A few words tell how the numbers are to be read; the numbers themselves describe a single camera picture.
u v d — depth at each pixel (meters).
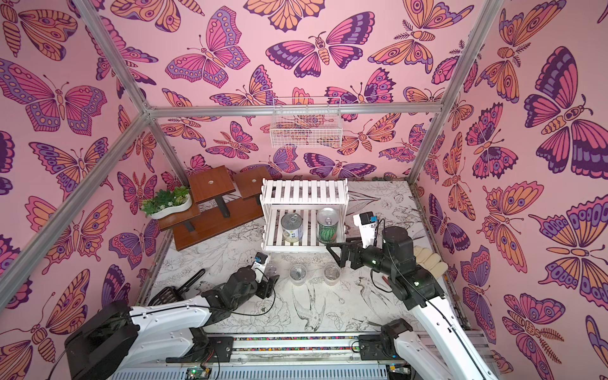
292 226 0.79
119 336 0.42
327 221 0.76
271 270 0.83
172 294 0.81
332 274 0.84
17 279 0.51
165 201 0.85
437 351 0.45
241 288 0.65
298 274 0.84
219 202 0.98
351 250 0.60
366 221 0.60
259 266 0.74
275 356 0.73
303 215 0.92
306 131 1.06
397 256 0.51
